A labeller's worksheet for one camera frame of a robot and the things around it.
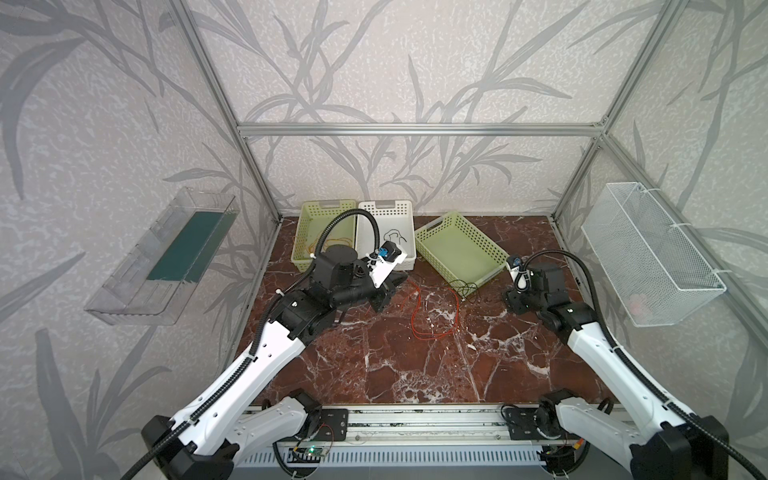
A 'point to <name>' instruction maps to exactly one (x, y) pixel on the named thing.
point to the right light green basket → (457, 252)
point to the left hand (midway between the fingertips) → (407, 268)
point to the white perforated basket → (395, 221)
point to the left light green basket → (313, 217)
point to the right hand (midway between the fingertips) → (520, 276)
